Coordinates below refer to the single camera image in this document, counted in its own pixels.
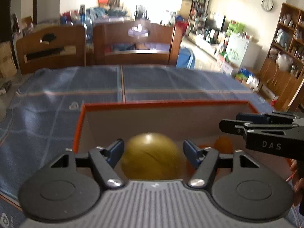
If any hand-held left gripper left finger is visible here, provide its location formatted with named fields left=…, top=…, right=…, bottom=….
left=50, top=138, right=125, bottom=188

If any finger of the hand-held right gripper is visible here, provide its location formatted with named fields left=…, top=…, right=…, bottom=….
left=219, top=119, right=253, bottom=136
left=236, top=111, right=301, bottom=125

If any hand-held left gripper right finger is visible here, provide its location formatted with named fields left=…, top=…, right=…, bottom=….
left=183, top=140, right=256, bottom=188

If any small orange fruit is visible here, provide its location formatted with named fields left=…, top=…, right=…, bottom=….
left=214, top=136, right=234, bottom=154

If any yellow-green round fruit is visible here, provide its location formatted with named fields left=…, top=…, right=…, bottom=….
left=121, top=133, right=184, bottom=180

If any orange cardboard box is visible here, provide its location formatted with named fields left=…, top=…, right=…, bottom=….
left=72, top=100, right=295, bottom=181

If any person's right hand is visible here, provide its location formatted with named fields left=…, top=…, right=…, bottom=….
left=290, top=160, right=302, bottom=192

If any wooden shelf cabinet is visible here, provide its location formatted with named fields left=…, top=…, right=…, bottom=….
left=259, top=3, right=304, bottom=111

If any white chest cabinet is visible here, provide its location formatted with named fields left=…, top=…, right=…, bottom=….
left=224, top=32, right=263, bottom=68

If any white plastic bag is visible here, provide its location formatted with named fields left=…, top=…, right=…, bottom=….
left=277, top=53, right=292, bottom=70

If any blue patterned tablecloth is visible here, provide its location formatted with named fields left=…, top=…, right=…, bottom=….
left=0, top=65, right=304, bottom=228

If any black monitor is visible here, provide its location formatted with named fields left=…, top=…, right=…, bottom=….
left=205, top=13, right=226, bottom=31

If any brown wooden chair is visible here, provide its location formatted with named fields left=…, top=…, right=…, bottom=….
left=15, top=24, right=86, bottom=75
left=92, top=21, right=182, bottom=66

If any red plastic basket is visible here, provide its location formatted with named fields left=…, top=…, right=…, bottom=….
left=176, top=20, right=189, bottom=37

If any tall cluttered shelf rack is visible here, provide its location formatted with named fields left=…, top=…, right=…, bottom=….
left=190, top=0, right=209, bottom=37

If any standing air conditioner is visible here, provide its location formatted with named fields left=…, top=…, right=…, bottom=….
left=181, top=0, right=192, bottom=19

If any brown cardboard box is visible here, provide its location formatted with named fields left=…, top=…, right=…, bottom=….
left=0, top=41, right=17, bottom=78

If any round wall clock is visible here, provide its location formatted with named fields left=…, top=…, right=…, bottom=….
left=261, top=0, right=274, bottom=11

